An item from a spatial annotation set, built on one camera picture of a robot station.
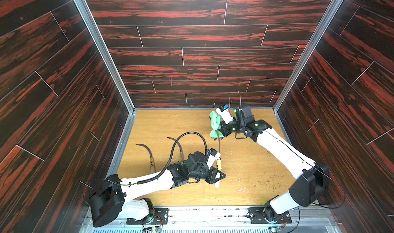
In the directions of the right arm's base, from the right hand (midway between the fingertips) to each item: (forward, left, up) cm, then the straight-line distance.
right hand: (219, 124), depth 82 cm
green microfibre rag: (-5, +3, +8) cm, 10 cm away
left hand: (-27, -2, -7) cm, 28 cm away
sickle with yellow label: (-30, +2, -5) cm, 30 cm away
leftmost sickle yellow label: (-14, +39, -21) cm, 47 cm away
